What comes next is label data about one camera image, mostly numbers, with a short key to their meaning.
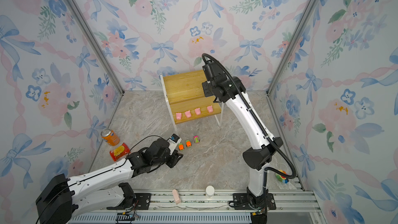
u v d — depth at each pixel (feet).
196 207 2.40
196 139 3.03
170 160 2.31
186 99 2.38
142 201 2.42
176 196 2.40
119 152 2.87
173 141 2.33
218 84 1.72
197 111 2.87
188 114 2.80
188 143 2.96
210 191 2.31
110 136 2.80
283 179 2.62
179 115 2.80
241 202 2.40
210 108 2.88
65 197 1.33
